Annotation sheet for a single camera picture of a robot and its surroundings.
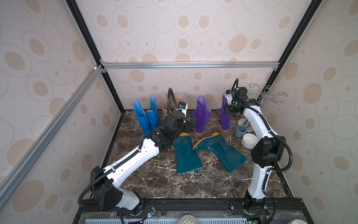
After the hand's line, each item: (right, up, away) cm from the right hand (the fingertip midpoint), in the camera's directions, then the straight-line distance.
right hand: (234, 108), depth 92 cm
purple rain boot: (-22, -4, -3) cm, 22 cm away
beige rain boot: (-36, +8, +4) cm, 37 cm away
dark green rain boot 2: (-4, -32, -7) cm, 33 cm away
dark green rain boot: (-31, -33, -2) cm, 45 cm away
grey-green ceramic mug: (+8, -16, +8) cm, 19 cm away
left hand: (-28, -7, -21) cm, 36 cm away
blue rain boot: (-52, -7, -9) cm, 53 cm away
